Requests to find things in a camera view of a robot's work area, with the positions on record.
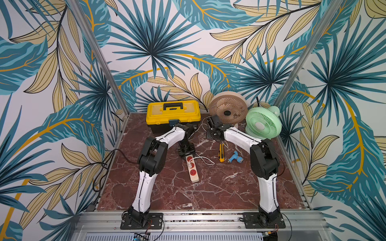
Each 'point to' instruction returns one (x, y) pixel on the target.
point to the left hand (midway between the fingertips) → (190, 159)
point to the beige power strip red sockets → (192, 168)
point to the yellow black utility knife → (221, 153)
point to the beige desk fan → (230, 108)
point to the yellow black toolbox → (159, 113)
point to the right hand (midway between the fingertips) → (211, 133)
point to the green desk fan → (264, 123)
